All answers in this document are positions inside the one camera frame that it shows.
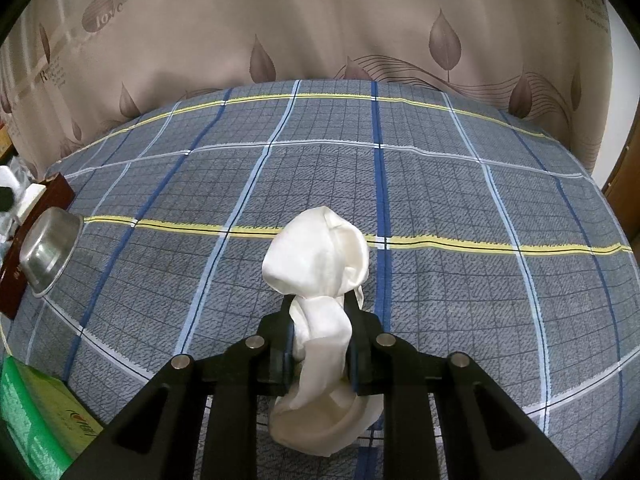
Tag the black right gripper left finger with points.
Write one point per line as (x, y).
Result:
(276, 363)

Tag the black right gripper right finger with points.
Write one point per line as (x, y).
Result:
(366, 364)

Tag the white cloth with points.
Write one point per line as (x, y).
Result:
(318, 258)

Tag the grey plaid bed sheet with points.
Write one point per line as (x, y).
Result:
(485, 236)

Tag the green tissue pack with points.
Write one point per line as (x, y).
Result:
(48, 425)

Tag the steel metal bowl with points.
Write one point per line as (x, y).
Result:
(48, 246)

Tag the beige leaf print curtain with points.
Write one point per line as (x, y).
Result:
(73, 69)

